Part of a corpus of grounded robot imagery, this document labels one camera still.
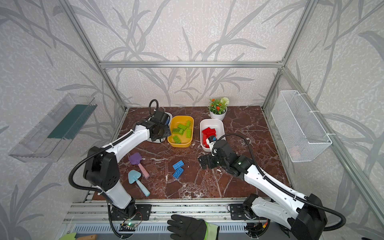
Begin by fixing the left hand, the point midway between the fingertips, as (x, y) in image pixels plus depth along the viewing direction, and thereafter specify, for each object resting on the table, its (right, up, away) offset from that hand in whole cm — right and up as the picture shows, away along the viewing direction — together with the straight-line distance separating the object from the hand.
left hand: (166, 129), depth 91 cm
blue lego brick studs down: (+8, -25, -6) cm, 27 cm away
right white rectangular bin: (+33, +3, +15) cm, 36 cm away
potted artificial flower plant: (+33, +14, +10) cm, 37 cm away
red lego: (+24, -6, +10) cm, 27 cm away
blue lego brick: (+7, -22, -2) cm, 23 cm away
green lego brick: (+12, -4, +11) cm, 17 cm away
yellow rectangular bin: (+11, -9, +5) cm, 15 cm away
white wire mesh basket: (+64, -2, -30) cm, 70 cm away
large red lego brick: (+27, -3, +10) cm, 28 cm away
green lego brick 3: (+12, +3, +17) cm, 21 cm away
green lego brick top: (+7, 0, +15) cm, 17 cm away
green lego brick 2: (+5, -8, +8) cm, 12 cm away
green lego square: (+4, -2, +13) cm, 13 cm away
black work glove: (+15, -45, -23) cm, 53 cm away
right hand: (+24, -11, -13) cm, 29 cm away
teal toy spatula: (-17, -26, -8) cm, 32 cm away
